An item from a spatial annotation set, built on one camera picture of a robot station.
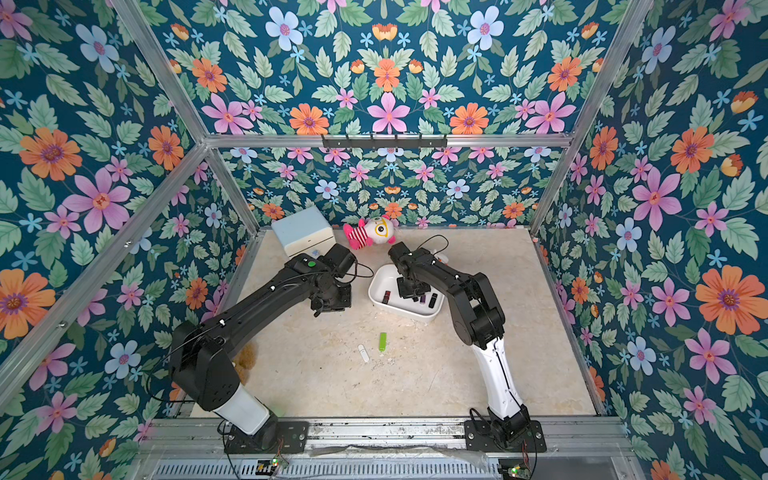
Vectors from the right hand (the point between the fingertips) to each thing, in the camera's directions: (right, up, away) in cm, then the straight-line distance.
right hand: (414, 291), depth 101 cm
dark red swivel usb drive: (-10, -2, -2) cm, 10 cm away
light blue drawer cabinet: (-37, +20, -2) cm, 42 cm away
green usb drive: (-10, -15, -10) cm, 20 cm away
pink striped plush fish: (-14, +22, +10) cm, 28 cm away
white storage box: (-10, +5, -2) cm, 11 cm away
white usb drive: (-16, -16, -13) cm, 26 cm away
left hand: (-19, -1, -18) cm, 26 cm away
